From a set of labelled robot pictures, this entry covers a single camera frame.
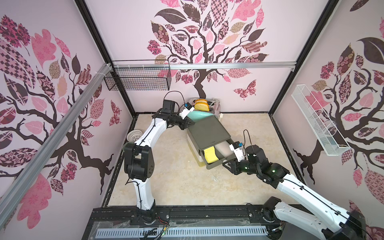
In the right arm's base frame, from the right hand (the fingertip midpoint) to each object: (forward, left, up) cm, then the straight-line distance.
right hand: (225, 165), depth 75 cm
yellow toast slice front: (+41, +11, +5) cm, 42 cm away
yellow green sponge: (+6, +7, +1) cm, 9 cm away
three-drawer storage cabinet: (+12, +7, +5) cm, 15 cm away
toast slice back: (+49, +11, +4) cm, 50 cm away
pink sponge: (+9, -1, +2) cm, 9 cm away
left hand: (+26, +18, +4) cm, 32 cm away
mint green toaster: (+44, +1, +3) cm, 45 cm away
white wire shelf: (+7, -52, +9) cm, 53 cm away
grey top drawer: (+2, +2, +2) cm, 4 cm away
